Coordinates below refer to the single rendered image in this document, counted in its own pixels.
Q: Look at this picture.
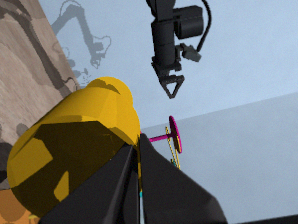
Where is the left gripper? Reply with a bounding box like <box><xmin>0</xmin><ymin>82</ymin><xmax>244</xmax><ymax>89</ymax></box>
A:
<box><xmin>151</xmin><ymin>40</ymin><xmax>198</xmax><ymax>99</ymax></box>

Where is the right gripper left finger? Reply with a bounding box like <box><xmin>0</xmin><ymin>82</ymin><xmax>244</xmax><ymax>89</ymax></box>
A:
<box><xmin>37</xmin><ymin>142</ymin><xmax>140</xmax><ymax>224</ymax></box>

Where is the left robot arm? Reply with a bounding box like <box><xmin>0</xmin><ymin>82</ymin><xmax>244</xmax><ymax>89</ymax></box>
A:
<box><xmin>146</xmin><ymin>0</ymin><xmax>204</xmax><ymax>63</ymax></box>

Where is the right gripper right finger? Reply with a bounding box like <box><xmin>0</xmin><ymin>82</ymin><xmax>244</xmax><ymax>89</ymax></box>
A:
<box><xmin>139</xmin><ymin>133</ymin><xmax>228</xmax><ymax>224</ymax></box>

